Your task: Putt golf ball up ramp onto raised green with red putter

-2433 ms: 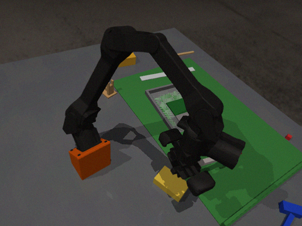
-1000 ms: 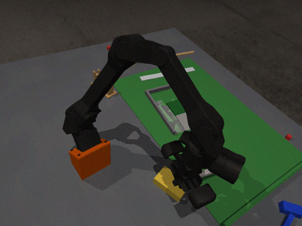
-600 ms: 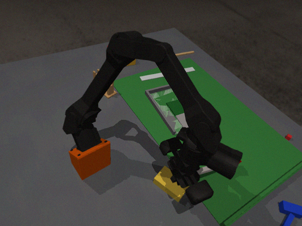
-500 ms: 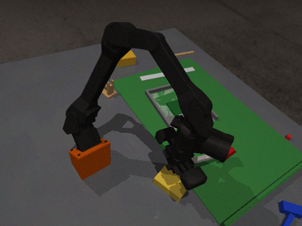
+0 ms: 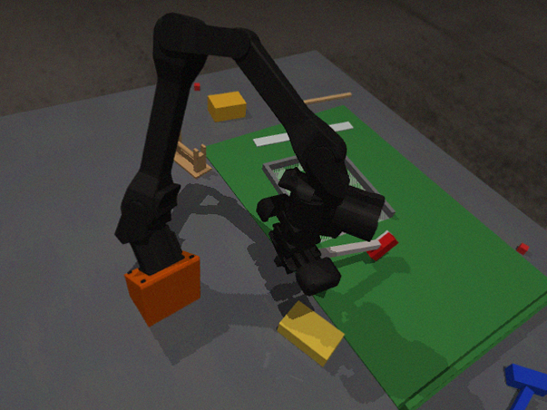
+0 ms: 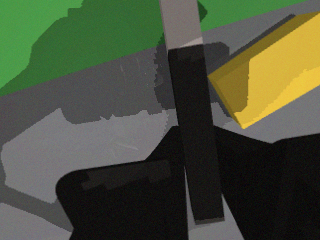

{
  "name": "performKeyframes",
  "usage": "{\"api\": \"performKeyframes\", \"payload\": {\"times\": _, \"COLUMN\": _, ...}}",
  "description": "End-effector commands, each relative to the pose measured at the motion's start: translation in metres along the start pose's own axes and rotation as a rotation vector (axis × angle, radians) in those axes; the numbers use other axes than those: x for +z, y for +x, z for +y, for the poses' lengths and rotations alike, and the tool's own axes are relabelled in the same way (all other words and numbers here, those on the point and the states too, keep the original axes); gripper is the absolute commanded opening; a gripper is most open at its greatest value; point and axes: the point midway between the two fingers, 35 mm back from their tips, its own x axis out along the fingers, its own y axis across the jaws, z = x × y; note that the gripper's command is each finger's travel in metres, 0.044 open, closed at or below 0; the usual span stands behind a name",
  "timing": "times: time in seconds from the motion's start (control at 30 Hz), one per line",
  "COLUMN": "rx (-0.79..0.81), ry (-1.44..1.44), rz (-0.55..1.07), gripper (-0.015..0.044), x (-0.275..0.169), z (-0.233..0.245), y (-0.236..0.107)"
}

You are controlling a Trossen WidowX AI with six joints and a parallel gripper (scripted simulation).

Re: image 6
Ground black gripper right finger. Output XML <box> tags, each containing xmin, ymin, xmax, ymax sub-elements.
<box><xmin>214</xmin><ymin>125</ymin><xmax>320</xmax><ymax>240</ymax></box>

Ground green putting mat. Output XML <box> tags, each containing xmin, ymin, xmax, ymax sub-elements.
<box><xmin>0</xmin><ymin>0</ymin><xmax>307</xmax><ymax>97</ymax></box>

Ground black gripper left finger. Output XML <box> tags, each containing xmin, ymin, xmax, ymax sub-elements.
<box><xmin>55</xmin><ymin>125</ymin><xmax>189</xmax><ymax>240</ymax></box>

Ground yellow rectangular block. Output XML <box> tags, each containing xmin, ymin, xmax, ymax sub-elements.
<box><xmin>208</xmin><ymin>11</ymin><xmax>320</xmax><ymax>129</ymax></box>

